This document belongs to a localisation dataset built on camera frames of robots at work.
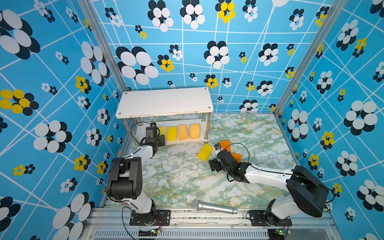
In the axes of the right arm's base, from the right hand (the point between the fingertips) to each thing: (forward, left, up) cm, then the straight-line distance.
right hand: (216, 157), depth 89 cm
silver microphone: (-26, +11, -2) cm, 28 cm away
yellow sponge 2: (+18, +35, +4) cm, 40 cm away
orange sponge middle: (+4, -15, -7) cm, 17 cm away
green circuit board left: (-37, +36, -8) cm, 52 cm away
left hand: (+13, +37, +3) cm, 39 cm away
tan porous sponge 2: (+16, +21, +4) cm, 26 cm away
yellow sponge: (+17, +29, +2) cm, 34 cm away
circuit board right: (-37, -26, -8) cm, 46 cm away
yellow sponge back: (+7, +6, -5) cm, 11 cm away
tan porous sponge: (+18, +13, +3) cm, 23 cm away
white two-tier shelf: (+40, +24, -5) cm, 47 cm away
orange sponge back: (+1, -4, +13) cm, 14 cm away
